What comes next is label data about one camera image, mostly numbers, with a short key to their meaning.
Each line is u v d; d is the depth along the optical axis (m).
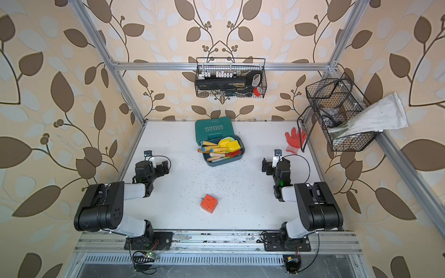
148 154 0.82
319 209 0.47
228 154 0.99
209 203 0.81
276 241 0.73
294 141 1.09
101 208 0.46
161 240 0.74
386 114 0.57
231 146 1.03
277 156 0.79
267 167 0.83
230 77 0.84
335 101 0.86
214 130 1.10
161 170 0.85
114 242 0.76
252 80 0.87
